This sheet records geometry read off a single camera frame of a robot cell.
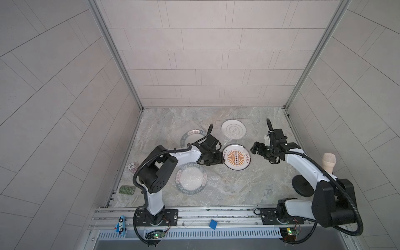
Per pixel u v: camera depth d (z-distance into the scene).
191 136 0.99
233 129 1.04
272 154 0.63
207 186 0.79
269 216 0.71
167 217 0.71
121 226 0.67
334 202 0.40
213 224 0.69
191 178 0.81
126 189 0.75
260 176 0.84
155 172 0.46
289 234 0.68
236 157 0.91
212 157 0.77
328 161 0.62
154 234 0.65
